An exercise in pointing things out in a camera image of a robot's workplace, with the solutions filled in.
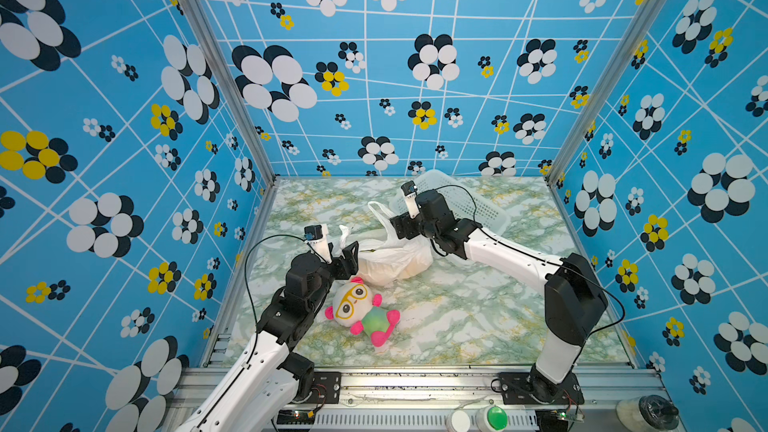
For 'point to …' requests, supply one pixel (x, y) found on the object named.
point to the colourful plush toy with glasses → (355, 306)
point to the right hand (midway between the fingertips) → (404, 213)
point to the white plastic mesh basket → (464, 202)
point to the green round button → (496, 418)
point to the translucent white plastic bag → (385, 257)
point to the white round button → (459, 421)
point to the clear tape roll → (647, 413)
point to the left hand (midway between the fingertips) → (347, 243)
